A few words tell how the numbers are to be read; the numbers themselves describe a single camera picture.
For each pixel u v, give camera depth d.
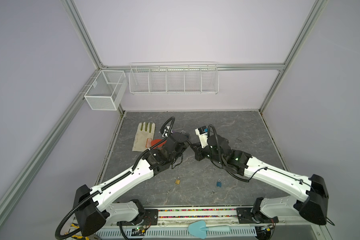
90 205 0.38
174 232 0.71
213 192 0.81
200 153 0.64
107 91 1.00
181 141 0.53
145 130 1.08
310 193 0.40
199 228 0.70
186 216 0.75
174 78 0.99
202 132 0.62
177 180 0.86
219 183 0.85
